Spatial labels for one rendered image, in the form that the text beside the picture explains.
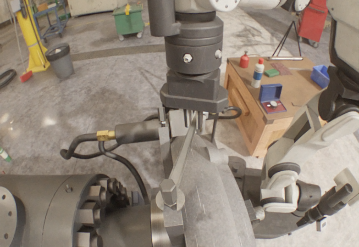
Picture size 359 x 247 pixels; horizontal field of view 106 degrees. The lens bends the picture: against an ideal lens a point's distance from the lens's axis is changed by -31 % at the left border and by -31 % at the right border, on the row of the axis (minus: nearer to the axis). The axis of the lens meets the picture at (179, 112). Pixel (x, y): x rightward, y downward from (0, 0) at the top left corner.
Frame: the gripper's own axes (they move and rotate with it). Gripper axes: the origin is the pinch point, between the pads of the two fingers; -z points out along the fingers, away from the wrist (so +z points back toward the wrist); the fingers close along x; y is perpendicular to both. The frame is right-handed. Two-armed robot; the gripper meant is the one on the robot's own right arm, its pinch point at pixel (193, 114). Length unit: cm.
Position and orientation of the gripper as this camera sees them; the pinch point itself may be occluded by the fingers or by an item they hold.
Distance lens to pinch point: 37.2
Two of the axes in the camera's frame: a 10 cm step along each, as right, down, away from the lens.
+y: -2.5, 6.2, -7.4
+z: -0.4, -7.7, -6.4
